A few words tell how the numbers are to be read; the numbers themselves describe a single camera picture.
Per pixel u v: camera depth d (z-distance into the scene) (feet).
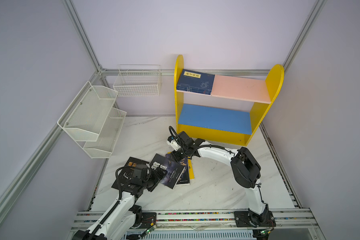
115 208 1.64
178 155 2.62
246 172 1.69
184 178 2.77
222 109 3.76
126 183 2.14
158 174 2.51
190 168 2.97
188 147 2.27
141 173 2.13
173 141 2.69
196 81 2.51
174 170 2.82
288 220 2.47
